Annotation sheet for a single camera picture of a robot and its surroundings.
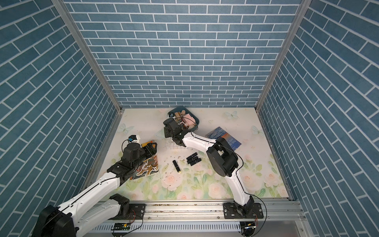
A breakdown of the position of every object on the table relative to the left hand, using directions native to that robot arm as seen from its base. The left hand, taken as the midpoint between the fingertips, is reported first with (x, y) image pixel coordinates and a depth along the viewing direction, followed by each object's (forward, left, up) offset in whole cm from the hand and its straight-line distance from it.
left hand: (157, 146), depth 83 cm
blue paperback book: (+18, -39, -12) cm, 45 cm away
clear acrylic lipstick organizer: (+8, -6, -13) cm, 17 cm away
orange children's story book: (-7, +6, -12) cm, 15 cm away
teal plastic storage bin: (+36, -8, -10) cm, 39 cm away
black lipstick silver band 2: (-2, -20, -12) cm, 24 cm away
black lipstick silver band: (0, -20, -12) cm, 24 cm away
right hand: (+15, -5, -2) cm, 15 cm away
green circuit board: (-36, +13, -16) cm, 42 cm away
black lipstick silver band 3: (-4, -22, -11) cm, 25 cm away
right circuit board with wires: (-37, -48, -13) cm, 62 cm away
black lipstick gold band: (-7, -10, -12) cm, 17 cm away
